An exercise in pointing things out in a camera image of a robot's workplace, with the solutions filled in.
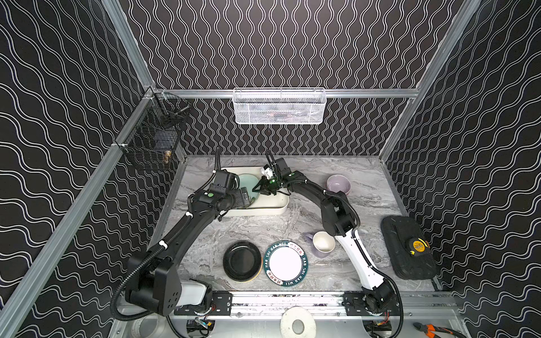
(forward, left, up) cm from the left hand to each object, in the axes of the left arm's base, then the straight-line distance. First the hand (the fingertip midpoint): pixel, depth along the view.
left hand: (236, 196), depth 85 cm
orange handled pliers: (-39, -68, -18) cm, 80 cm away
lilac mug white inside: (-11, -35, -16) cm, 40 cm away
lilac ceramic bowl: (+18, -45, -12) cm, 50 cm away
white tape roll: (-36, -24, -18) cm, 47 cm away
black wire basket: (+22, +41, +10) cm, 47 cm away
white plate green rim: (-19, -20, -18) cm, 33 cm away
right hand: (+12, -5, -12) cm, 18 cm away
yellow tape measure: (-14, -69, -9) cm, 72 cm away
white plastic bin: (+5, -11, -13) cm, 18 cm away
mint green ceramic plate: (+15, -2, -8) cm, 17 cm away
